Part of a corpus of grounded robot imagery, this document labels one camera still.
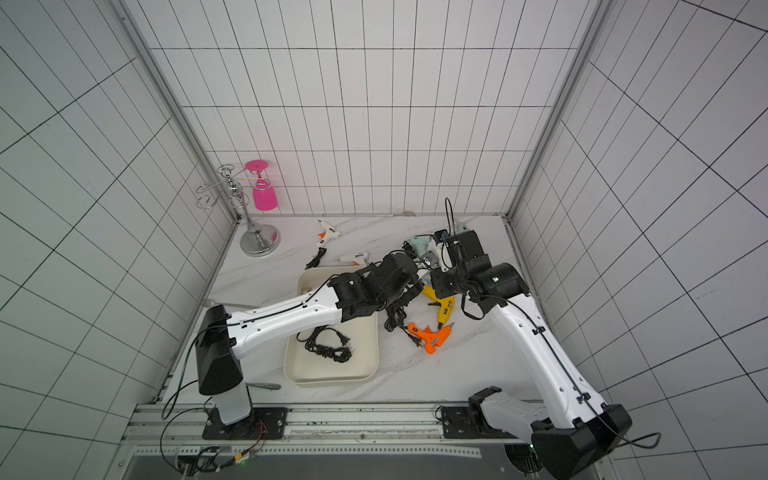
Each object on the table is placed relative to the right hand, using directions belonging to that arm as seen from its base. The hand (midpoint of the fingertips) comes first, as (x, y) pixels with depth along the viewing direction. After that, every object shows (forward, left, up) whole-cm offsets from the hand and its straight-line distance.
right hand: (429, 275), depth 74 cm
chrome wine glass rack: (+26, +62, -21) cm, 70 cm away
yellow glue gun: (+3, -7, -22) cm, 23 cm away
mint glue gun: (+27, +1, -20) cm, 34 cm away
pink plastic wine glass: (+35, +57, -6) cm, 68 cm away
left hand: (+1, +6, -2) cm, 6 cm away
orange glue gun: (-8, -2, -22) cm, 23 cm away
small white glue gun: (+32, +36, -22) cm, 53 cm away
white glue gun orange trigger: (+19, +24, -22) cm, 38 cm away
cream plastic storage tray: (-14, +22, -21) cm, 34 cm away
